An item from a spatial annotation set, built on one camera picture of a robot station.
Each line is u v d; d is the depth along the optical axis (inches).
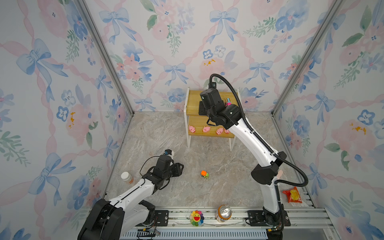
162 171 26.1
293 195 30.7
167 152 30.8
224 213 26.1
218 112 21.0
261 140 19.2
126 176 31.5
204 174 33.8
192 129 34.4
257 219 28.8
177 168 30.1
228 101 30.0
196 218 28.8
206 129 34.5
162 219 29.3
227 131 21.0
